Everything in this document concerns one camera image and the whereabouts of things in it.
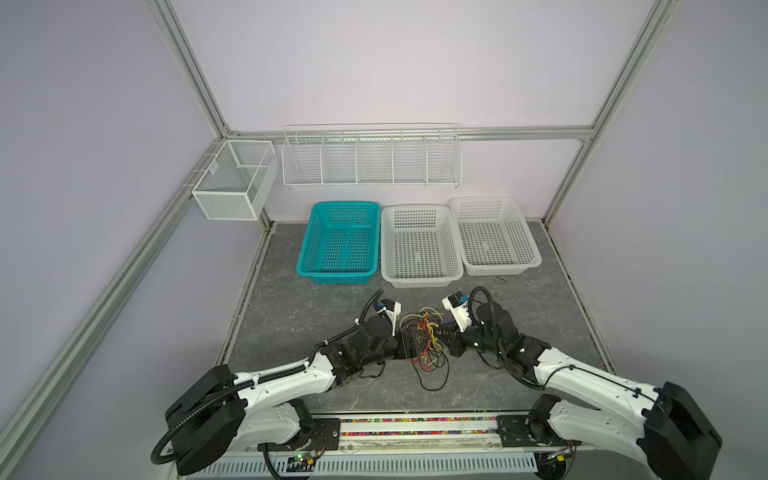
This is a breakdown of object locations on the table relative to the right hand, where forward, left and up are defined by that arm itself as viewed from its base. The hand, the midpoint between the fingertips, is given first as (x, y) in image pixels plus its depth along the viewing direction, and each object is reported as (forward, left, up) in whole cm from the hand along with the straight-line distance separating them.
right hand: (434, 332), depth 79 cm
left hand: (-3, +4, 0) cm, 5 cm away
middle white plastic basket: (+40, +1, -10) cm, 41 cm away
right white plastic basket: (+45, -27, -12) cm, 53 cm away
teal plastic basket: (+42, +33, -12) cm, 54 cm away
